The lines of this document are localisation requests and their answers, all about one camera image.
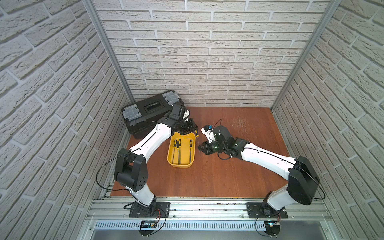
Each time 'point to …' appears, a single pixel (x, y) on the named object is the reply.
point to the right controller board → (272, 227)
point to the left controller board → (147, 227)
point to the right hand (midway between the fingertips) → (200, 147)
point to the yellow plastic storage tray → (181, 150)
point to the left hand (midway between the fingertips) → (200, 125)
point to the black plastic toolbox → (139, 118)
